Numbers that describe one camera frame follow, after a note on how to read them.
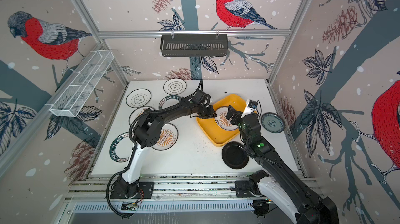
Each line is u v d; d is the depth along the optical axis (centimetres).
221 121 95
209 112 86
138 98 111
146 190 73
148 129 57
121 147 89
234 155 82
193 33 98
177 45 107
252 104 64
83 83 79
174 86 118
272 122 97
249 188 73
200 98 80
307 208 39
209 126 93
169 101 109
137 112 103
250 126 55
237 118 68
